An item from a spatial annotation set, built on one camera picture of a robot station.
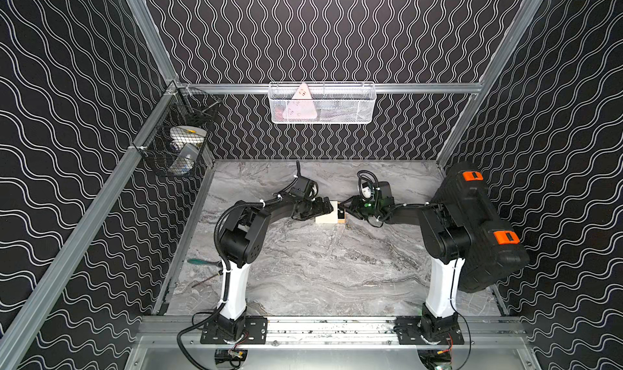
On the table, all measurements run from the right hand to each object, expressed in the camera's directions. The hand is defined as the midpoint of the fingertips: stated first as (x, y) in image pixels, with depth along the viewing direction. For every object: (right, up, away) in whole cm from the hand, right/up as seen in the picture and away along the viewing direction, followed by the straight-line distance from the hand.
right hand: (342, 206), depth 100 cm
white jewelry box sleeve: (-5, -4, -4) cm, 8 cm away
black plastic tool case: (+36, -9, -37) cm, 52 cm away
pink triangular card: (-16, +38, -10) cm, 43 cm away
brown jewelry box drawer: (-1, -4, -2) cm, 5 cm away
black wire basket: (-64, +39, -2) cm, 75 cm away
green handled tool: (-56, -19, -11) cm, 60 cm away
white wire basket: (-7, +53, +30) cm, 62 cm away
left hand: (-7, 0, -2) cm, 7 cm away
